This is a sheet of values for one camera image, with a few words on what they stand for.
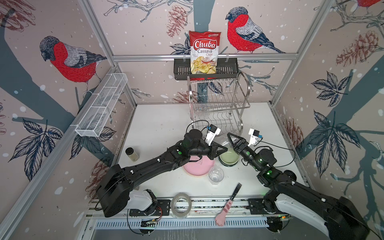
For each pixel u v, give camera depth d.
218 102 1.23
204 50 0.83
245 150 0.66
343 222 0.40
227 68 0.95
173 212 0.69
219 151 0.68
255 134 0.68
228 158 0.86
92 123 0.71
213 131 0.65
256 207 0.73
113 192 0.40
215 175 0.84
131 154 0.84
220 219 0.70
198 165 0.87
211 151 0.62
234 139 0.69
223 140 0.72
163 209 0.73
